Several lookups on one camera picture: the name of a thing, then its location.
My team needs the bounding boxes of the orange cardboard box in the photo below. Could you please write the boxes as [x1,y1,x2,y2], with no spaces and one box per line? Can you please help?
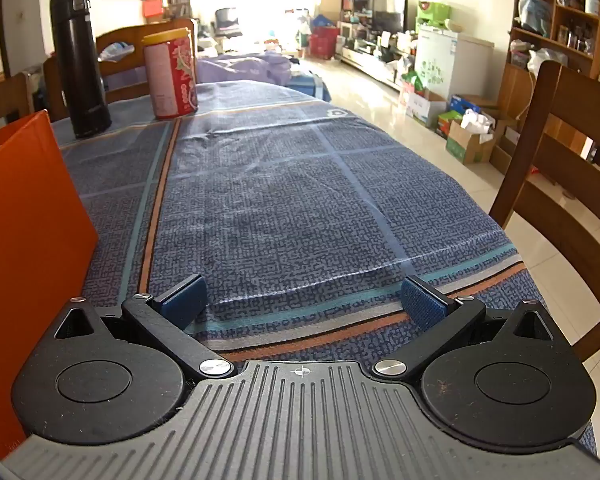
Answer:
[0,109,100,461]

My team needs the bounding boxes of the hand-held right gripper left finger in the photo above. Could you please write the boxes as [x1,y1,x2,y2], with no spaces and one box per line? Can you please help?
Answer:
[54,274,235,380]

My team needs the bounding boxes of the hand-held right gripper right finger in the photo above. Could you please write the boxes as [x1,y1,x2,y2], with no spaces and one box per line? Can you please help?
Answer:
[372,275,553,378]

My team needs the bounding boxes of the blue box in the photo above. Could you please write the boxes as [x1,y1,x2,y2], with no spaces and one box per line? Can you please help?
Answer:
[450,95,486,116]

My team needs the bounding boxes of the arched wooden chair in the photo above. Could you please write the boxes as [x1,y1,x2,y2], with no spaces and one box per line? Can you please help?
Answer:
[42,17,199,122]

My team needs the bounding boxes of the blue plastic bag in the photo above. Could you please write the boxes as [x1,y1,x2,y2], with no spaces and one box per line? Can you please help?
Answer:
[517,0,553,36]

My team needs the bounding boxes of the blue patterned tablecloth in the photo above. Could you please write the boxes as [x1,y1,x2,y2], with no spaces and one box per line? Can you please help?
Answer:
[45,80,598,456]

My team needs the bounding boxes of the black office chair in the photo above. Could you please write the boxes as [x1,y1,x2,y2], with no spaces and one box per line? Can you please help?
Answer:
[215,7,241,38]

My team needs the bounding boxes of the black television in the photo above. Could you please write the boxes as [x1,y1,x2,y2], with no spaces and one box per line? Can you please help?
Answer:
[372,0,408,36]

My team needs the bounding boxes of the white and green carton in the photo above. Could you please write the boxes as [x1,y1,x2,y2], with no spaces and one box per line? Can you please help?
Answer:
[405,87,448,128]

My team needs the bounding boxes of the wooden shelf unit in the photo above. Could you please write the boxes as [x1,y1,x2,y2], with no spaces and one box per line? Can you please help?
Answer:
[500,0,600,111]

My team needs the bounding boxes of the red canister with yellow lid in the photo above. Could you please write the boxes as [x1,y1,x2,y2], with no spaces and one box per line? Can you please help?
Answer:
[141,28,200,121]

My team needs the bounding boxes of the green boxes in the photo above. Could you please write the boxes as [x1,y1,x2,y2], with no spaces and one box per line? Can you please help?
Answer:
[416,1,452,33]

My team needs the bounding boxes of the open cardboard box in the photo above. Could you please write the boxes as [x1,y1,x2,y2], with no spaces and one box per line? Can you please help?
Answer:
[446,110,501,165]

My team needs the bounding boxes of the red plastic basket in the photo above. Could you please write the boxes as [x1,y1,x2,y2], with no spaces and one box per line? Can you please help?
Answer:
[310,27,341,60]

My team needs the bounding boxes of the blue striped blanket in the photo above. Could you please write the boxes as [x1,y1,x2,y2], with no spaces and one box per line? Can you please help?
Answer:
[290,72,331,101]

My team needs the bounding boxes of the white television cabinet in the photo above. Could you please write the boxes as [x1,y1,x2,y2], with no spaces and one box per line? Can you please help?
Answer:
[340,35,421,91]

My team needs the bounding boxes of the purple bedding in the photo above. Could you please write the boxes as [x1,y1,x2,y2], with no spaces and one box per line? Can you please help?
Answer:
[196,52,293,86]

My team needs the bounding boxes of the white chest freezer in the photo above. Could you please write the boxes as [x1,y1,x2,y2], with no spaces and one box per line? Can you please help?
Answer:
[414,27,496,103]

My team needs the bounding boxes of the black thermos bottle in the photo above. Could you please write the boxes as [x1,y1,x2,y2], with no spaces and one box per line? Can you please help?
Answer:
[49,0,113,140]

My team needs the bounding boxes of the white plastic bag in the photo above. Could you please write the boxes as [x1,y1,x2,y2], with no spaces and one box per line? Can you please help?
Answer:
[527,47,568,78]

